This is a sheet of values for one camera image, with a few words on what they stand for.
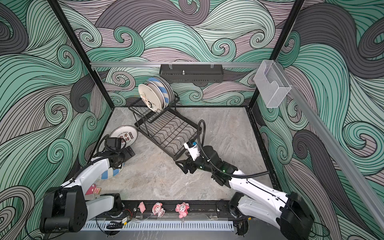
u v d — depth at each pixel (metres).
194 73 0.95
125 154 0.79
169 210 0.74
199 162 0.65
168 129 1.05
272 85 0.83
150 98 0.87
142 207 0.73
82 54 0.88
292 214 0.38
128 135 1.03
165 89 0.81
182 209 0.70
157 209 0.71
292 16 0.74
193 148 0.64
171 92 0.84
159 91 0.80
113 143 0.68
